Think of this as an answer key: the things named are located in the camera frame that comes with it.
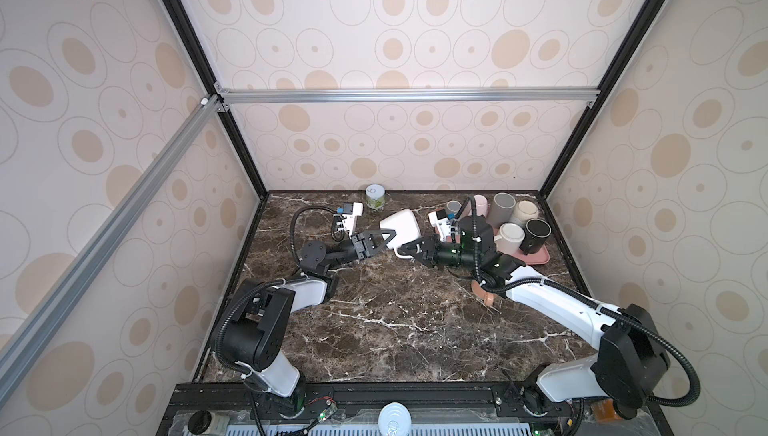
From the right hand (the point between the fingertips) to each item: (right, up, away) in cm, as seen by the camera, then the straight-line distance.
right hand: (403, 250), depth 74 cm
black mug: (+44, +4, +23) cm, 50 cm away
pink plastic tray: (+47, -5, +27) cm, 55 cm away
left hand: (-1, +2, -4) cm, 5 cm away
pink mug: (+28, +13, +29) cm, 42 cm away
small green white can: (-9, +17, +39) cm, 43 cm away
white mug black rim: (+36, +2, +23) cm, 43 cm away
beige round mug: (+43, +11, +29) cm, 53 cm away
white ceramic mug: (0, +6, 0) cm, 6 cm away
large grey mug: (+35, +12, +28) cm, 47 cm away
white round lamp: (-2, -37, -8) cm, 38 cm away
